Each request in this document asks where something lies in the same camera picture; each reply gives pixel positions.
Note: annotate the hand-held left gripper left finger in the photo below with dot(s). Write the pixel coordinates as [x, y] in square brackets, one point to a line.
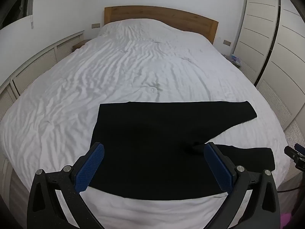
[91, 164]

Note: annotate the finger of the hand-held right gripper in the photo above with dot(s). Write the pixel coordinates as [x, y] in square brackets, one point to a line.
[291, 152]

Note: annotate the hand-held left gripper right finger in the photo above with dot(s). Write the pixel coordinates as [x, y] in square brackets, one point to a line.
[218, 165]

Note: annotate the black pants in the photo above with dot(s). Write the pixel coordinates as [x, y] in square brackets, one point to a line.
[147, 143]

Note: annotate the pinkish cloth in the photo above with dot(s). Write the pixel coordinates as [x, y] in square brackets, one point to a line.
[287, 221]

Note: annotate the white duvet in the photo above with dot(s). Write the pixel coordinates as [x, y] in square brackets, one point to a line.
[119, 71]

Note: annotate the white wardrobe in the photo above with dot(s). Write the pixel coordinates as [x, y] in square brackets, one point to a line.
[266, 35]

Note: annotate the wooden nightstand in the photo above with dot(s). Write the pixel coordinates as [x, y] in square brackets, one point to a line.
[79, 44]

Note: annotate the wooden headboard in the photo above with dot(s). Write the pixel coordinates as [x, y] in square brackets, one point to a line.
[181, 19]

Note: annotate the window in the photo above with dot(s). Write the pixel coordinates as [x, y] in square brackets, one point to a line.
[22, 2]

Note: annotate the white slatted wall cabinet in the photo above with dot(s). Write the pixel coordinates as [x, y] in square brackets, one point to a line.
[35, 64]

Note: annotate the wall socket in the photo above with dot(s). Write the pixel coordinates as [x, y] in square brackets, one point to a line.
[95, 25]
[227, 42]

